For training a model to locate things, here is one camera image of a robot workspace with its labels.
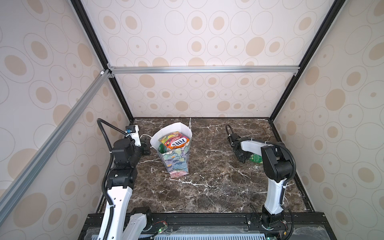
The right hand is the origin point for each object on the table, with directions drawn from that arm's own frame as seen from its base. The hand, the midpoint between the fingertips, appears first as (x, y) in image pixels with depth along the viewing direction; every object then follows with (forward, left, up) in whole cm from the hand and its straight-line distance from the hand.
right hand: (249, 155), depth 99 cm
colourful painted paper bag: (-13, +45, +17) cm, 50 cm away
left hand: (-7, +57, +32) cm, 66 cm away
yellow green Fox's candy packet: (-4, +55, +15) cm, 57 cm away
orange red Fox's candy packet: (-5, +45, +24) cm, 51 cm away
